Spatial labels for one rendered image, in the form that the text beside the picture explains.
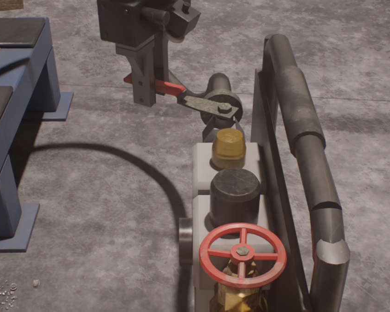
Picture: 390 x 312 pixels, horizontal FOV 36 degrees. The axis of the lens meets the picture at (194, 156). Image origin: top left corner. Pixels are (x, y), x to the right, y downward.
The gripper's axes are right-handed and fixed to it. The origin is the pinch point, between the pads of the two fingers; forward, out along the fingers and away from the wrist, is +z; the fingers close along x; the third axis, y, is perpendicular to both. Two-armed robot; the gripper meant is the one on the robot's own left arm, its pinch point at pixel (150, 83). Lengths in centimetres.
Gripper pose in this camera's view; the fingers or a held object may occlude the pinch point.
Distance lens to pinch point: 77.1
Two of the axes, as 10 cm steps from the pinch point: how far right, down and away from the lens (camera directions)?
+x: 4.7, -5.2, 7.1
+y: 8.8, 2.8, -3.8
